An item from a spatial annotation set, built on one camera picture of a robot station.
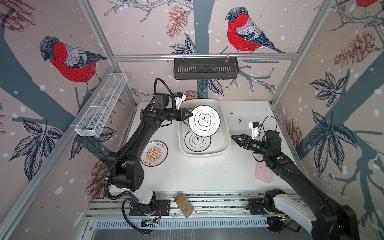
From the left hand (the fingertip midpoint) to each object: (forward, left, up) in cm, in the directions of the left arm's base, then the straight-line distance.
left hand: (191, 113), depth 77 cm
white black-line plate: (-2, -3, -28) cm, 28 cm away
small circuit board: (-45, +21, -30) cm, 58 cm away
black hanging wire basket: (+45, +5, -1) cm, 45 cm away
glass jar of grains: (-39, +2, -23) cm, 46 cm away
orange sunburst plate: (-4, +2, -2) cm, 5 cm away
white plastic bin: (-1, -19, -27) cm, 33 cm away
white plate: (-2, -7, -4) cm, 9 cm away
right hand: (-11, -22, -8) cm, 26 cm away
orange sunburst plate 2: (-9, +24, -28) cm, 38 cm away
